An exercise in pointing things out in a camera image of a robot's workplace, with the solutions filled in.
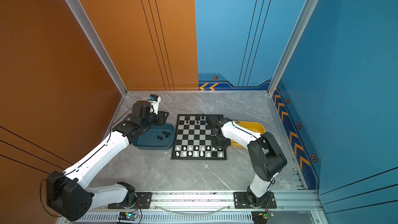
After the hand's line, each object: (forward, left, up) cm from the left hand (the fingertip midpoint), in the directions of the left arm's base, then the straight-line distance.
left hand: (166, 111), depth 81 cm
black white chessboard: (-6, -14, -20) cm, 25 cm away
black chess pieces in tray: (-1, +3, -22) cm, 22 cm away
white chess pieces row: (-13, -22, -19) cm, 32 cm away
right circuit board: (-43, -47, -23) cm, 67 cm away
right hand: (-10, -28, -19) cm, 36 cm away
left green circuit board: (-43, +15, -24) cm, 51 cm away
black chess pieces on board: (+6, -16, -19) cm, 26 cm away
